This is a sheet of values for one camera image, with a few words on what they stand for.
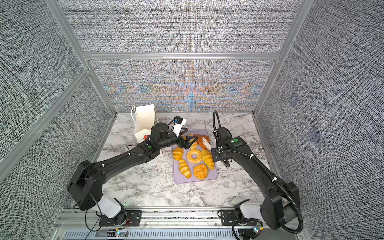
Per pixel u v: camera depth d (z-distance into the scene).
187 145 0.69
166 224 0.73
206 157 0.89
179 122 0.68
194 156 0.95
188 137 0.69
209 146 0.80
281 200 0.39
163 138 0.64
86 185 0.43
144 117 0.94
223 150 0.56
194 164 0.90
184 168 0.87
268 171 0.46
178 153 0.95
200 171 0.86
